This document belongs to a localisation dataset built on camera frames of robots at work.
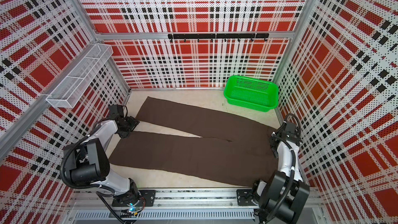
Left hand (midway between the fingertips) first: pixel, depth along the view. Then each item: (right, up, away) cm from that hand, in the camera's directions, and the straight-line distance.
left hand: (138, 125), depth 93 cm
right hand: (+79, -9, -10) cm, 80 cm away
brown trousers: (+33, -9, +1) cm, 34 cm away
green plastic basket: (+77, +21, +26) cm, 84 cm away
